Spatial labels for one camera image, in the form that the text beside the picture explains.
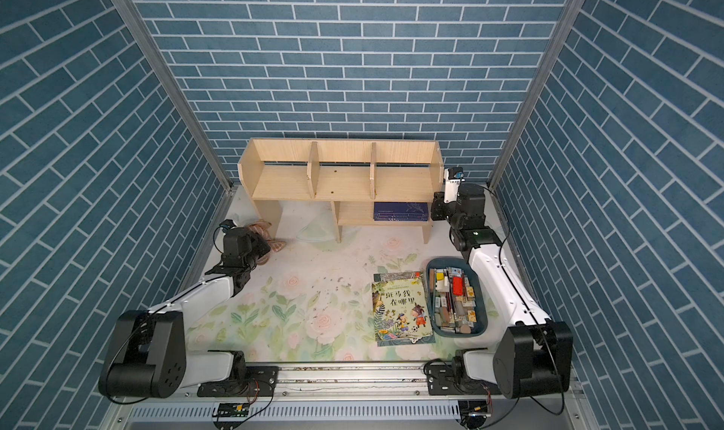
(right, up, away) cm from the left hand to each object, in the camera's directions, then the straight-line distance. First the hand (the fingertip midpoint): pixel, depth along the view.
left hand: (268, 235), depth 91 cm
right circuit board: (+60, -42, -20) cm, 76 cm away
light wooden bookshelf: (+34, +16, -13) cm, 40 cm away
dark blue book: (+44, +8, +3) cm, 44 cm away
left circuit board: (-2, -43, -19) cm, 47 cm away
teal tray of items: (+60, -19, -4) cm, 63 cm away
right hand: (+55, +13, -9) cm, 57 cm away
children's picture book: (+43, -23, -6) cm, 49 cm away
